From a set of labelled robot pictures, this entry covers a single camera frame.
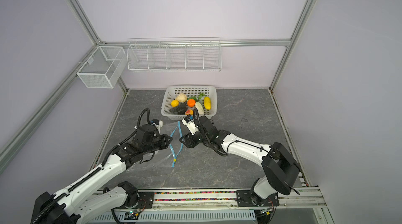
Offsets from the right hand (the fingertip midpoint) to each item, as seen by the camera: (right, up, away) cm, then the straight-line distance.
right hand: (183, 138), depth 79 cm
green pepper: (+5, +22, +33) cm, 40 cm away
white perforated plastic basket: (-13, +27, +31) cm, 43 cm away
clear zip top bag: (-8, -9, -1) cm, 12 cm away
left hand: (-5, -1, 0) cm, 5 cm away
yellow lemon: (-10, +18, +28) cm, 35 cm away
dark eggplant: (-5, +14, +23) cm, 27 cm away
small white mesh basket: (-54, +41, +20) cm, 71 cm away
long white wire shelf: (-6, +50, +19) cm, 53 cm away
